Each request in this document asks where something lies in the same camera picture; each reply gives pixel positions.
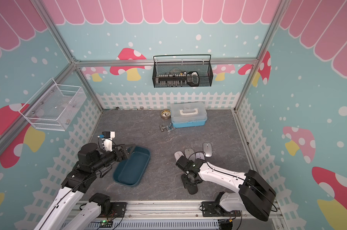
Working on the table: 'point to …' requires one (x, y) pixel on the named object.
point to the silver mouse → (207, 149)
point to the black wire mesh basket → (181, 71)
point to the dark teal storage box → (130, 172)
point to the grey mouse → (188, 152)
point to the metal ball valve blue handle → (168, 128)
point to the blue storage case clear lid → (188, 114)
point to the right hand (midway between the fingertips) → (188, 182)
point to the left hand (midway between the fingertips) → (131, 148)
